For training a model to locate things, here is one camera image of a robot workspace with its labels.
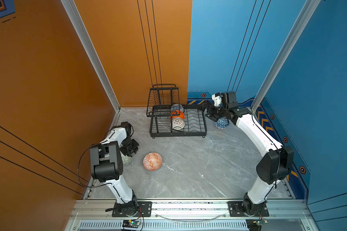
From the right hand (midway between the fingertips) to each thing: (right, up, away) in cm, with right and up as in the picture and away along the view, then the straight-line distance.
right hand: (199, 110), depth 82 cm
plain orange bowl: (-13, -1, +1) cm, 13 cm away
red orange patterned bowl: (-28, -31, +7) cm, 43 cm away
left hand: (-40, -26, +10) cm, 49 cm away
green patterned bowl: (-46, -31, +9) cm, 56 cm away
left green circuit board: (-36, -57, -11) cm, 68 cm away
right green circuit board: (+28, -56, -12) cm, 63 cm away
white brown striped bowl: (-12, -8, +23) cm, 27 cm away
